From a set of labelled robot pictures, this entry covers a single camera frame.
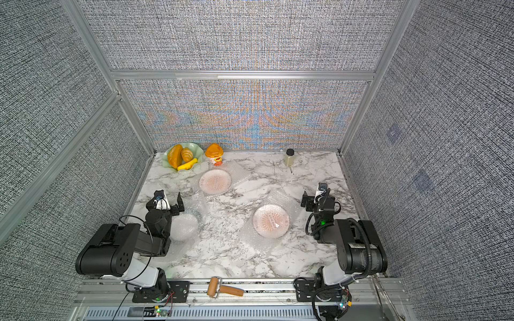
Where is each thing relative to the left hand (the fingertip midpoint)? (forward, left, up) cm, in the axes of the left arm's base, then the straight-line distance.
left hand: (171, 192), depth 88 cm
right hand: (+1, -66, -2) cm, 66 cm away
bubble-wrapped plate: (+12, -17, -10) cm, 23 cm away
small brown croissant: (+27, -1, -5) cm, 28 cm away
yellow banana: (+21, -2, -6) cm, 22 cm away
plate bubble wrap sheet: (+14, -30, -9) cm, 34 cm away
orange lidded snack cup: (+26, -17, -2) cm, 31 cm away
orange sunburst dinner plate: (-11, -44, -10) cm, 47 cm away
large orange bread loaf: (+25, +4, -3) cm, 25 cm away
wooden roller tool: (-36, -21, -10) cm, 43 cm away
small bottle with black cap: (+22, -57, -4) cm, 61 cm away
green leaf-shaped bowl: (+31, -6, -7) cm, 32 cm away
